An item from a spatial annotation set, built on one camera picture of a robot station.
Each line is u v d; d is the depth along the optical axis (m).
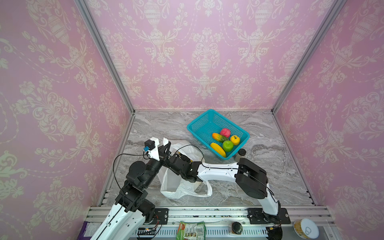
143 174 0.49
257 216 0.73
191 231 0.69
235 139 0.97
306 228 0.66
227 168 0.53
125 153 0.55
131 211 0.50
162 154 0.60
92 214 0.76
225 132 1.00
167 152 0.66
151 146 0.54
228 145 0.94
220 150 0.93
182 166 0.65
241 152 0.86
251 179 0.53
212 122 1.12
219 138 1.00
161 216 0.74
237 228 0.68
